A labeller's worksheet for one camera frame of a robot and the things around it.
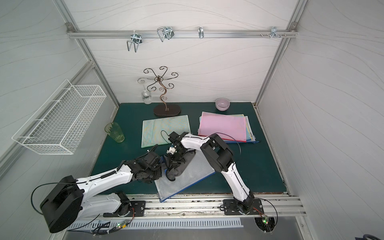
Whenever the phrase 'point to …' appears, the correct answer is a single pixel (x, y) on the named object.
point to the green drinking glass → (113, 129)
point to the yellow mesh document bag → (248, 128)
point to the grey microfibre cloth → (174, 168)
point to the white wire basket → (59, 125)
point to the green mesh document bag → (156, 131)
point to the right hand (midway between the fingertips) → (170, 168)
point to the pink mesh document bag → (225, 127)
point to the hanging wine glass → (146, 96)
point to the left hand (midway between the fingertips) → (162, 176)
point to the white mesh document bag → (253, 141)
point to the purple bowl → (222, 104)
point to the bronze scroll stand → (162, 86)
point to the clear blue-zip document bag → (201, 169)
